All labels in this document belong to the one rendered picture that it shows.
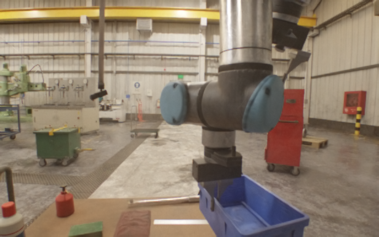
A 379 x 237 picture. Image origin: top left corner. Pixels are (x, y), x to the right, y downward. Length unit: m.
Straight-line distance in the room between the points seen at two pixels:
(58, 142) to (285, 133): 3.35
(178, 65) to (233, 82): 10.10
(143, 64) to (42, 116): 5.75
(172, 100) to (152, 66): 10.10
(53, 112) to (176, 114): 6.24
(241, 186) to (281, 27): 0.56
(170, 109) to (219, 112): 0.11
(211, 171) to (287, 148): 2.50
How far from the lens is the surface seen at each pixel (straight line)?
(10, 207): 0.78
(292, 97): 2.89
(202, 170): 0.49
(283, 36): 0.44
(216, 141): 0.46
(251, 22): 0.30
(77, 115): 5.96
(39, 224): 1.10
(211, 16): 10.59
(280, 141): 2.94
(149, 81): 10.39
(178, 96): 0.35
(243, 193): 0.79
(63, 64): 12.28
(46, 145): 3.42
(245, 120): 0.28
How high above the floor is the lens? 1.01
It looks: 5 degrees down
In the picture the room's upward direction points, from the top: 1 degrees clockwise
